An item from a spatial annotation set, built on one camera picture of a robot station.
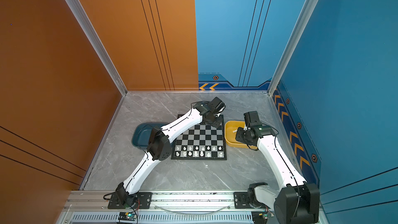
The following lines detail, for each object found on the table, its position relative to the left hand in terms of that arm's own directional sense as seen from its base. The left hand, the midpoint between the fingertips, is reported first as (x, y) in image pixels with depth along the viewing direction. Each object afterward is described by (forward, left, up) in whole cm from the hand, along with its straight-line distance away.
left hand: (218, 121), depth 93 cm
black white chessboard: (-10, +10, -7) cm, 16 cm away
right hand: (-12, -10, +4) cm, 16 cm away
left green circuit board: (-46, +44, -10) cm, 65 cm away
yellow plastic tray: (-2, -8, -7) cm, 11 cm away
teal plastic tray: (-6, +48, -8) cm, 49 cm away
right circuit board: (-46, -17, -8) cm, 50 cm away
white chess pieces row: (-17, +7, -6) cm, 19 cm away
